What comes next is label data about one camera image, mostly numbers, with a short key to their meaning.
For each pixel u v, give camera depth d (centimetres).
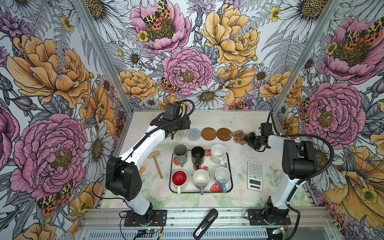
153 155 96
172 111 64
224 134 108
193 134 108
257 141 87
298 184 54
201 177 87
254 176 87
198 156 94
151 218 73
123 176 44
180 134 106
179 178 85
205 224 69
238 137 105
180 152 92
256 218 73
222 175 85
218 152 94
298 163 52
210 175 88
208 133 109
